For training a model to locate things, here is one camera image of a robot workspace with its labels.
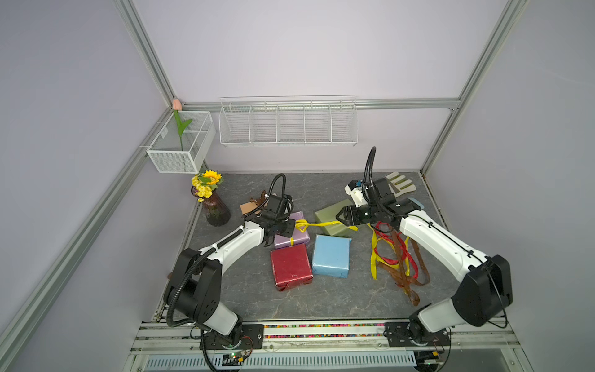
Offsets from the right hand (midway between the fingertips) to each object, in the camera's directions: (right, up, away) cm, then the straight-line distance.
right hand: (342, 214), depth 83 cm
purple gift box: (-16, -10, +6) cm, 20 cm away
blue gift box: (-3, -16, +3) cm, 16 cm away
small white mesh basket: (-62, +22, -4) cm, 66 cm away
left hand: (-20, -5, +6) cm, 21 cm away
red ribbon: (+27, -16, +9) cm, 33 cm away
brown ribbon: (+22, -24, +3) cm, 33 cm away
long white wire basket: (-21, +38, +14) cm, 46 cm away
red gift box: (-18, -18, -2) cm, 26 cm away
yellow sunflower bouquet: (-50, +11, +2) cm, 51 cm away
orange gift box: (-38, +2, +16) cm, 41 cm away
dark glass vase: (-52, 0, +15) cm, 54 cm away
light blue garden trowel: (+39, +3, +26) cm, 47 cm away
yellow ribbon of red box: (+14, -18, +7) cm, 24 cm away
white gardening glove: (+34, +12, +33) cm, 49 cm away
